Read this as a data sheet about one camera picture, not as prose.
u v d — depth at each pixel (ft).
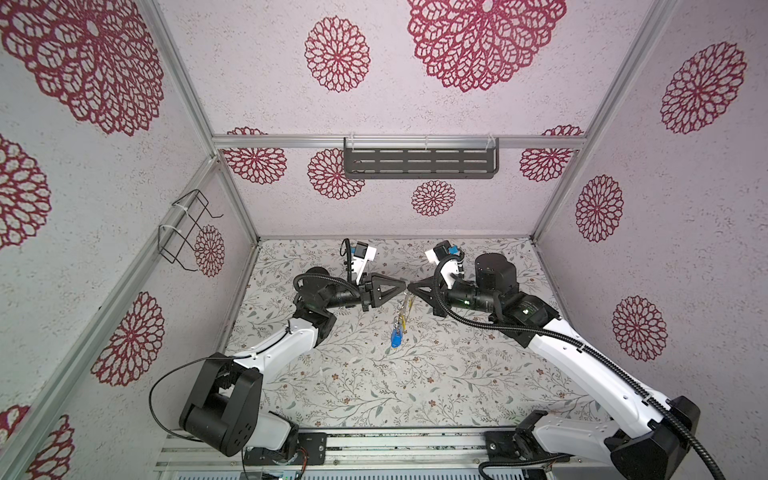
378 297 2.13
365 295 2.05
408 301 2.26
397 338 2.38
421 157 3.24
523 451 2.16
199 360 1.43
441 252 1.88
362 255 2.10
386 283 2.20
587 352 1.47
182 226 2.57
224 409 1.38
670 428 1.25
